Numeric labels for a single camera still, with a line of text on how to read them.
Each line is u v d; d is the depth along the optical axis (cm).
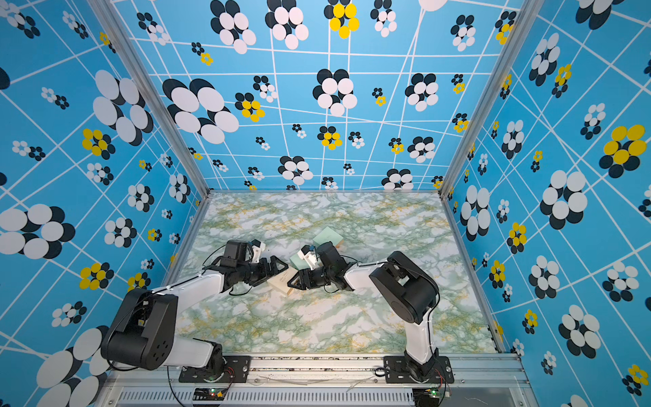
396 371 72
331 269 75
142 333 43
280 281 88
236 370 74
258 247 85
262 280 81
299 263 90
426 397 70
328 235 102
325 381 72
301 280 81
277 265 82
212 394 72
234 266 72
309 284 79
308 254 85
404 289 50
